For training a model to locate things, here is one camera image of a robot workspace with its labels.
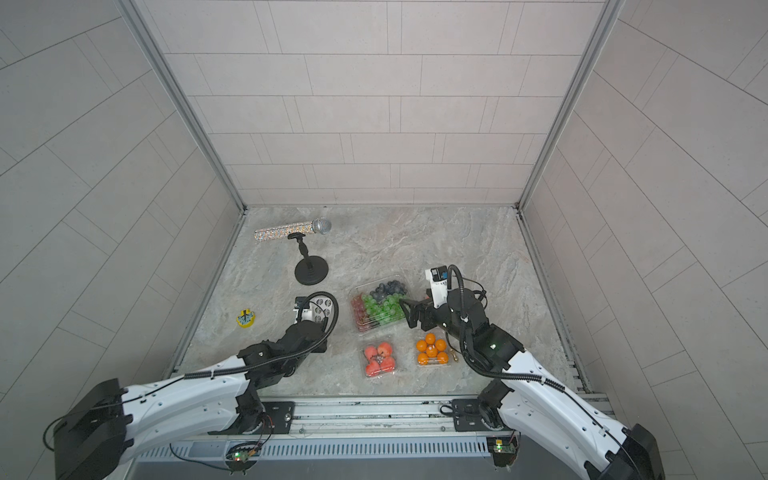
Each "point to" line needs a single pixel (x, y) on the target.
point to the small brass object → (454, 354)
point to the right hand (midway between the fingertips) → (412, 299)
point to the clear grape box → (375, 305)
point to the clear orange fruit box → (432, 349)
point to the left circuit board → (242, 456)
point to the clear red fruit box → (379, 359)
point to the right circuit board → (505, 451)
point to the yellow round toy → (246, 318)
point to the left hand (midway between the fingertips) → (331, 324)
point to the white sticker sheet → (322, 307)
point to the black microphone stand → (311, 270)
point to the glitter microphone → (319, 225)
